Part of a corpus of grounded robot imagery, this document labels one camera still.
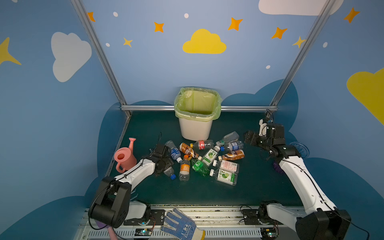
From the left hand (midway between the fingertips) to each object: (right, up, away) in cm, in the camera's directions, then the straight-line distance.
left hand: (169, 165), depth 90 cm
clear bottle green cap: (+39, +15, +12) cm, 44 cm away
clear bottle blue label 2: (+41, +11, +7) cm, 43 cm away
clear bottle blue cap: (+1, -3, -4) cm, 6 cm away
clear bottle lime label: (+26, +5, +3) cm, 26 cm away
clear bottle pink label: (+35, 0, -2) cm, 35 cm away
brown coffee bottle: (+11, +8, +5) cm, 15 cm away
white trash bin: (+16, +21, +8) cm, 28 cm away
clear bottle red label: (+21, +12, +6) cm, 25 cm away
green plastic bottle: (+18, -1, 0) cm, 18 cm away
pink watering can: (-24, +6, -6) cm, 25 cm away
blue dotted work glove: (+12, -26, -19) cm, 34 cm away
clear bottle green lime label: (+33, -5, -5) cm, 34 cm away
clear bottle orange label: (+9, -5, -6) cm, 12 cm away
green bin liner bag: (+18, +40, +14) cm, 45 cm away
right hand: (+47, +20, -10) cm, 52 cm away
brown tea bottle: (+41, +6, +3) cm, 41 cm away
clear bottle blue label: (+3, +7, +3) cm, 9 cm away
